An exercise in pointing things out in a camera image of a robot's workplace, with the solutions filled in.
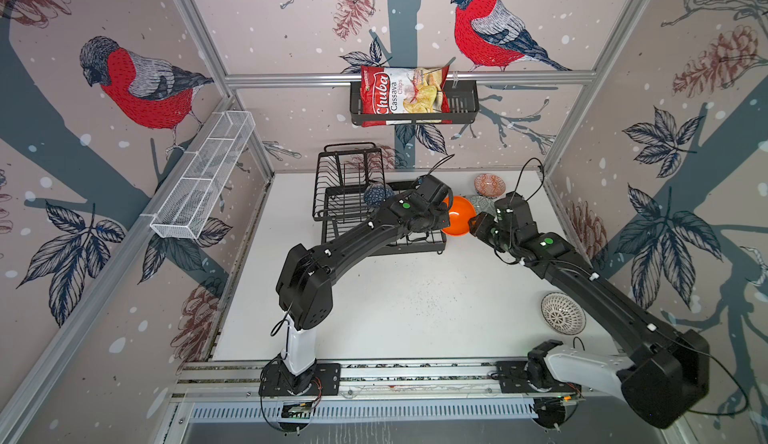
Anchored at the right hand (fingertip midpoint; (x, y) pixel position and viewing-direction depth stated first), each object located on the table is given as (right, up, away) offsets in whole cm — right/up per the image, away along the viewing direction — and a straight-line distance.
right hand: (468, 227), depth 80 cm
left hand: (-6, +2, 0) cm, 6 cm away
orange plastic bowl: (-2, +5, 0) cm, 5 cm away
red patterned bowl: (+17, +13, +34) cm, 40 cm away
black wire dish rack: (-36, +12, +23) cm, 44 cm away
